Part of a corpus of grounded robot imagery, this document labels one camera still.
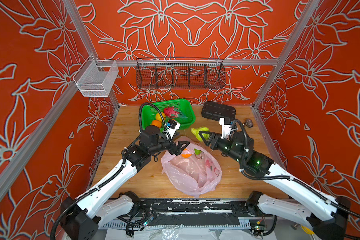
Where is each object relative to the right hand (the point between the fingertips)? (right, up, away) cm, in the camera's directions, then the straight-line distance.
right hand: (200, 133), depth 65 cm
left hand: (-7, -2, +4) cm, 8 cm away
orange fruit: (-5, -16, +24) cm, 29 cm away
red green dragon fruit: (-13, +12, +41) cm, 45 cm away
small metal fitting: (+42, +3, +41) cm, 58 cm away
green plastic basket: (-32, +12, +46) cm, 58 cm away
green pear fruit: (-2, +1, +2) cm, 2 cm away
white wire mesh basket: (-63, +32, +27) cm, 76 cm away
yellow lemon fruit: (-24, +8, +42) cm, 49 cm away
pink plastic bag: (+1, -26, +18) cm, 32 cm away
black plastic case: (+17, +13, +43) cm, 48 cm away
